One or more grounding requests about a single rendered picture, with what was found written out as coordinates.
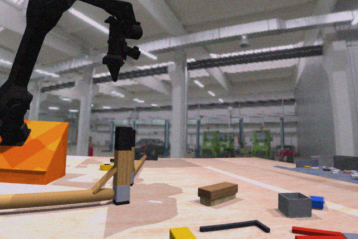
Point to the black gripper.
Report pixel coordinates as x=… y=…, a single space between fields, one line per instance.
x=114 y=58

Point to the blue-handled scraper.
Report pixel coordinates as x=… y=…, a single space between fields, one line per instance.
x=317 y=201

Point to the dark grey l-shaped bar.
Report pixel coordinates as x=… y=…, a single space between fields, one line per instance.
x=235 y=225

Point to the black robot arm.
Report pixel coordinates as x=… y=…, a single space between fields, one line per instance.
x=41 y=17

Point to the yellow ring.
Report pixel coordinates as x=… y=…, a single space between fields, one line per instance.
x=106 y=167

